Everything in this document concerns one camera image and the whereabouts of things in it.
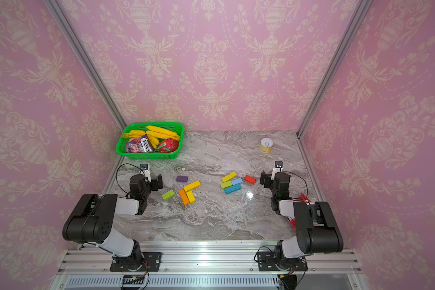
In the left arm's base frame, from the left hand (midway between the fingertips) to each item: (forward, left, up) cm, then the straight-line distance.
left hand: (152, 175), depth 96 cm
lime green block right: (-3, -39, -4) cm, 40 cm away
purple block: (+1, -16, -5) cm, 16 cm away
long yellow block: (-4, -21, -5) cm, 22 cm away
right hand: (+1, -62, +4) cm, 62 cm away
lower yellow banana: (+24, +4, +2) cm, 24 cm away
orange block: (-10, -18, -4) cm, 21 cm away
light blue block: (-1, -45, -3) cm, 45 cm away
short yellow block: (-10, -21, -4) cm, 24 cm away
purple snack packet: (+19, +12, +3) cm, 23 cm away
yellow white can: (+21, -64, +2) cm, 67 cm away
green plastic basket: (+34, -8, +3) cm, 35 cm away
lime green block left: (-9, -9, -4) cm, 14 cm away
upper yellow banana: (+29, +1, +4) cm, 29 cm away
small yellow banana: (+27, +17, +4) cm, 33 cm away
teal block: (-6, -43, -3) cm, 44 cm away
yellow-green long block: (+2, -41, -4) cm, 41 cm away
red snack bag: (-11, -77, -1) cm, 78 cm away
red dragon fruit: (+18, -5, +3) cm, 19 cm away
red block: (+1, -53, -4) cm, 53 cm away
